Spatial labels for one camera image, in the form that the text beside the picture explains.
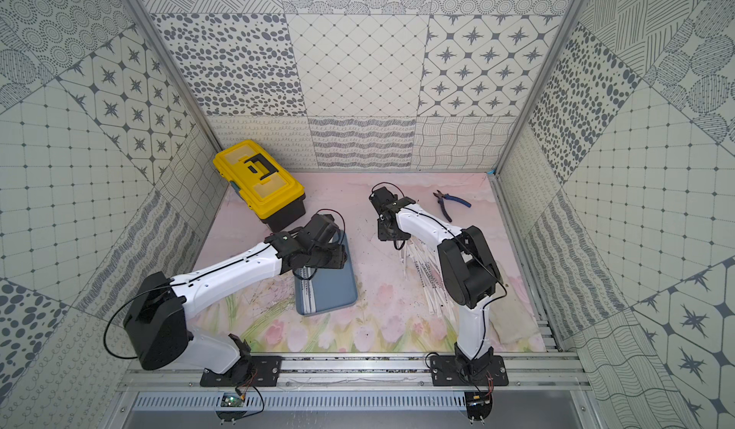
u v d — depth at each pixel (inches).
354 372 30.0
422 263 36.7
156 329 16.1
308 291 34.6
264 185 36.6
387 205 28.4
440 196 43.8
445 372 28.9
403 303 33.9
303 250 23.7
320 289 34.7
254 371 28.7
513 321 32.3
